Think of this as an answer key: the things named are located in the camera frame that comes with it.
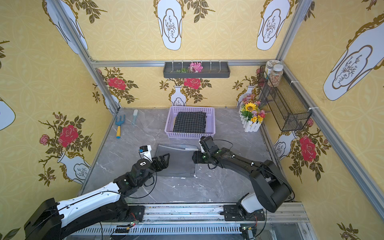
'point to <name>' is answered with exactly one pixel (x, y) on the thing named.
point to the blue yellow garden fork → (119, 128)
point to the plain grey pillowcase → (181, 163)
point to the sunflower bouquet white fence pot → (251, 116)
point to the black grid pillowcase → (190, 122)
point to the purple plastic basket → (210, 128)
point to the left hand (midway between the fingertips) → (159, 154)
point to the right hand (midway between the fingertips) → (198, 154)
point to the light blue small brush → (135, 116)
